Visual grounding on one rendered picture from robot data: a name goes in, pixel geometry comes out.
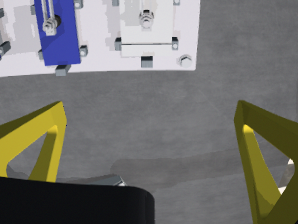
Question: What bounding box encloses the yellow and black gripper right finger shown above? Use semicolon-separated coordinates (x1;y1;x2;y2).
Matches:
234;100;298;224

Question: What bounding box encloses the grey toggle clamp with red handle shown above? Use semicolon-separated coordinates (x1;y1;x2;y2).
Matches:
41;0;61;36

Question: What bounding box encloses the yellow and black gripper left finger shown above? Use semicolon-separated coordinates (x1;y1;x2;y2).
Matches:
0;101;67;182

